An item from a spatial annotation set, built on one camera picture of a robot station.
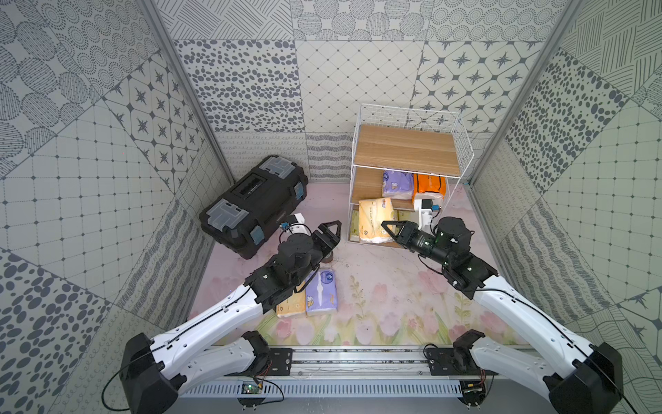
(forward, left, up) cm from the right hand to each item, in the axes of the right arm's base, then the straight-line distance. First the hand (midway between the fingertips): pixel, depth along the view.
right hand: (382, 228), depth 72 cm
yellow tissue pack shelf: (+3, +3, +3) cm, 5 cm away
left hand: (-1, +13, +3) cm, 13 cm away
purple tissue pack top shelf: (-11, +18, -22) cm, 31 cm away
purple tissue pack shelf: (+16, -6, +1) cm, 17 cm away
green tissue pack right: (-1, -11, +6) cm, 12 cm away
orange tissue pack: (+13, -14, +4) cm, 19 cm away
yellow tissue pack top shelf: (-14, +27, -22) cm, 38 cm away
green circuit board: (-35, +37, -29) cm, 59 cm away
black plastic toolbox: (+10, +45, -9) cm, 47 cm away
